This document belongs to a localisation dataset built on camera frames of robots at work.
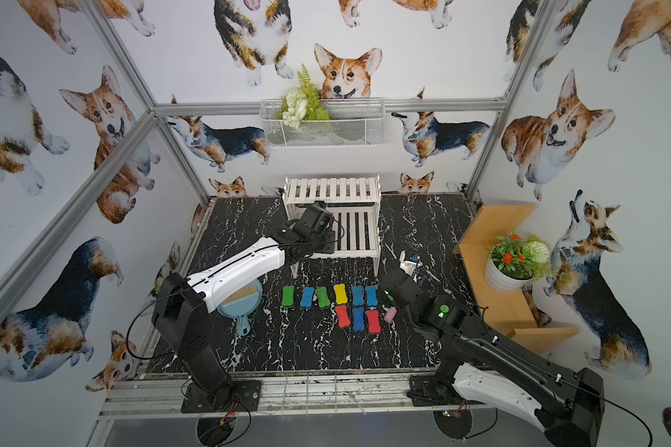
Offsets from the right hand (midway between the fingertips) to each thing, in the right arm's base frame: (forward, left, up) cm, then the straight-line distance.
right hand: (390, 274), depth 76 cm
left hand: (+16, +18, -1) cm, 24 cm away
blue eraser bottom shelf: (-6, +9, -17) cm, 20 cm away
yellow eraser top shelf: (+2, +15, -17) cm, 23 cm away
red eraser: (-4, +5, -19) cm, 20 cm away
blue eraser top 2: (+2, +9, -18) cm, 21 cm away
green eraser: (+2, +32, -17) cm, 36 cm away
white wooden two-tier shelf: (+22, +10, +6) cm, 24 cm away
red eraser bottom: (-4, +14, -18) cm, 23 cm away
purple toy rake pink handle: (-4, -1, -18) cm, 18 cm away
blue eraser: (+2, +5, -17) cm, 18 cm away
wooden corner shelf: (-6, -34, -11) cm, 36 cm away
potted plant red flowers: (+2, -32, +2) cm, 32 cm away
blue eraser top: (+3, +26, -18) cm, 32 cm away
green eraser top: (+1, +21, -17) cm, 27 cm away
